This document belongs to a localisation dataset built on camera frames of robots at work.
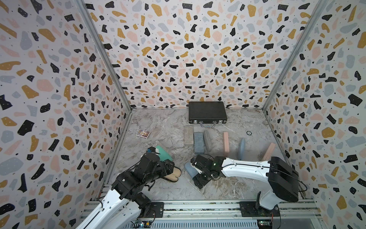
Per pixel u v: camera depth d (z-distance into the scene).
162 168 0.63
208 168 0.63
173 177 0.85
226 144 0.93
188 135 1.01
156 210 0.74
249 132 1.07
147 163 0.51
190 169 0.85
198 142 0.97
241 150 0.92
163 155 0.92
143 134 1.03
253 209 0.73
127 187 0.47
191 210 0.76
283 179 0.44
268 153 0.88
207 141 0.95
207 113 1.14
